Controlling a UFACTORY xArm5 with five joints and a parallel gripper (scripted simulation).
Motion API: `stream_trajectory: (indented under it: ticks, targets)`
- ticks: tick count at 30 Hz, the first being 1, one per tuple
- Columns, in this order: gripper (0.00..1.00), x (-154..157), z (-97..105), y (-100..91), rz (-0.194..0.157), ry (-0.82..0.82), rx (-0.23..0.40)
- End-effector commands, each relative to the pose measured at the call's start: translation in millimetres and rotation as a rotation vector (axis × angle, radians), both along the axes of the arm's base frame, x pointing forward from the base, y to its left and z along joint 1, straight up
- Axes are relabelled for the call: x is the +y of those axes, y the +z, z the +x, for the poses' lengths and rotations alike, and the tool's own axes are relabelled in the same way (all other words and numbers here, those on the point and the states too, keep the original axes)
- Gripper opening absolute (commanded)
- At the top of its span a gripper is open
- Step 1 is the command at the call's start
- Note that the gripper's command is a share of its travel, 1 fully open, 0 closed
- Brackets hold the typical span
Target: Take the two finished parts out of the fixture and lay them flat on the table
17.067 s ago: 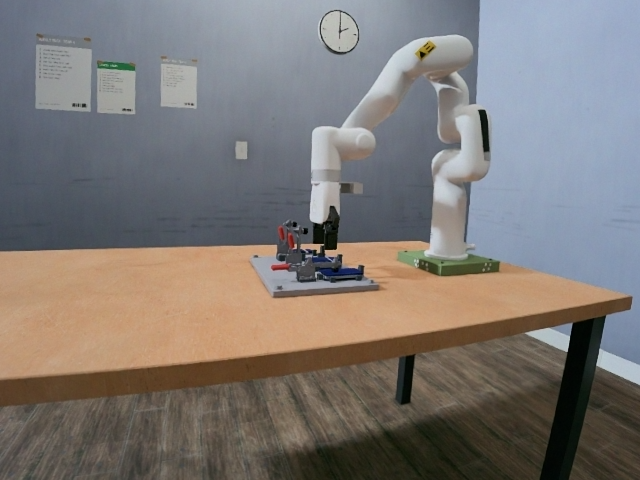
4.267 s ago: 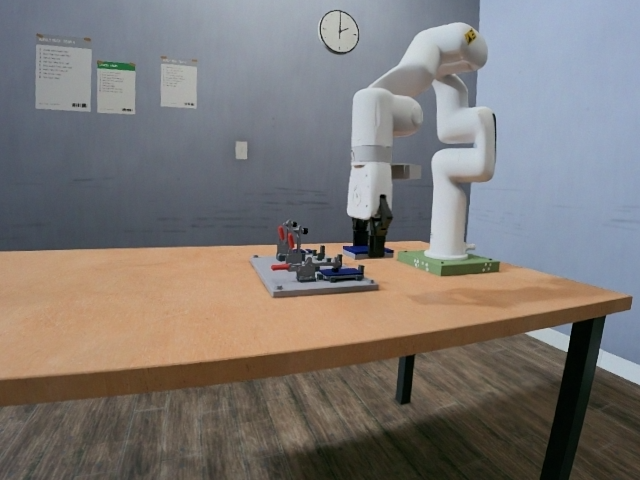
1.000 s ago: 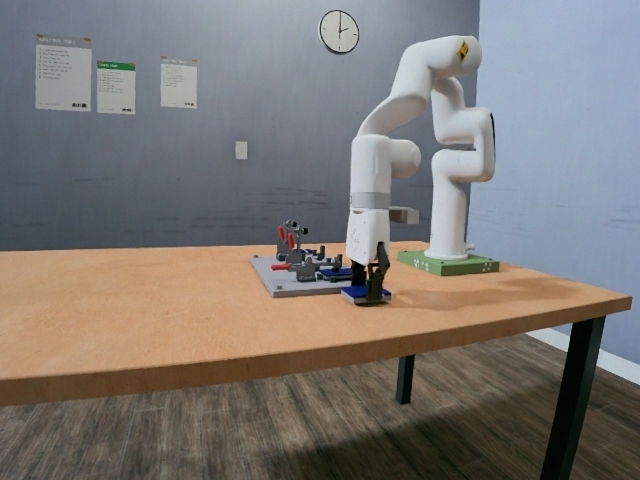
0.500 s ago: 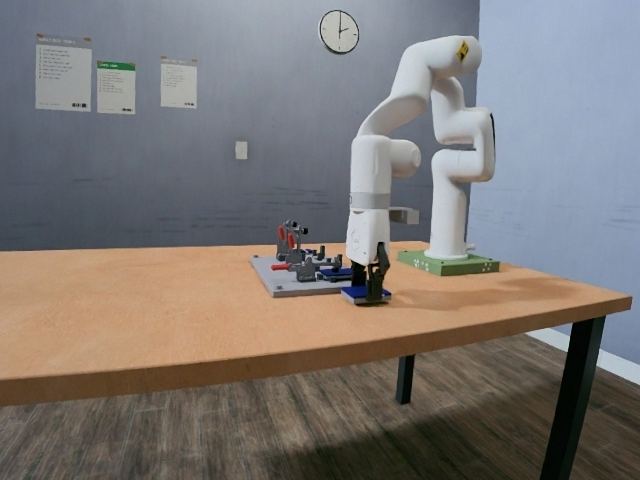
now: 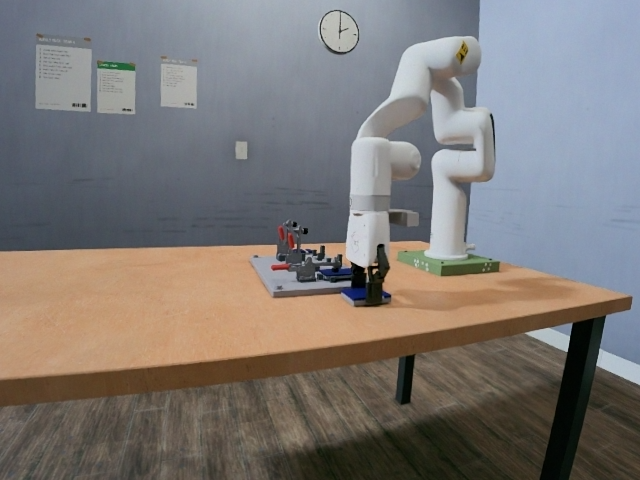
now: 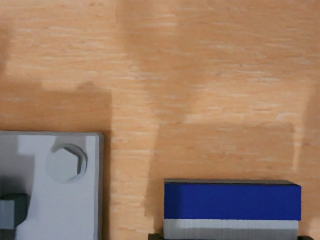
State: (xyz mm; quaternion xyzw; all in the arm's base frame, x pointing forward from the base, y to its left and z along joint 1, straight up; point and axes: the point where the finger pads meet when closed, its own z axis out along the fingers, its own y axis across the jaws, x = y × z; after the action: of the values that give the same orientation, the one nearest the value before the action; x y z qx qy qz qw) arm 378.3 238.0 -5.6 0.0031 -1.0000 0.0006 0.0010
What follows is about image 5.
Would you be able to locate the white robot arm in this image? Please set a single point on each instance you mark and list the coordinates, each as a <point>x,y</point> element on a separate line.
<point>376,161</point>

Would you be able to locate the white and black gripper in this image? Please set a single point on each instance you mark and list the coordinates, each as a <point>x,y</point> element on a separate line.
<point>368,237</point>

